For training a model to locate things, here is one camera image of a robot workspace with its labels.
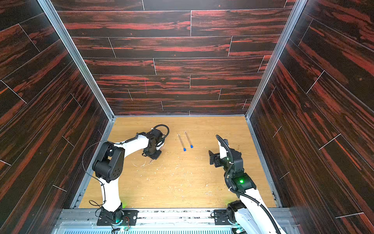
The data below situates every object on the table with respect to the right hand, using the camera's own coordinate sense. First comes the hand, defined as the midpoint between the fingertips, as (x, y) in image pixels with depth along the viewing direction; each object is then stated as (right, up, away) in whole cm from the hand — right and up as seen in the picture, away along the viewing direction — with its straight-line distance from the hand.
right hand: (221, 148), depth 79 cm
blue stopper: (-16, -1, +22) cm, 27 cm away
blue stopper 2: (-21, -3, +21) cm, 30 cm away
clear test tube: (-23, +3, +26) cm, 35 cm away
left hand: (-40, -8, +19) cm, 45 cm away
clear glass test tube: (-20, +9, +29) cm, 37 cm away
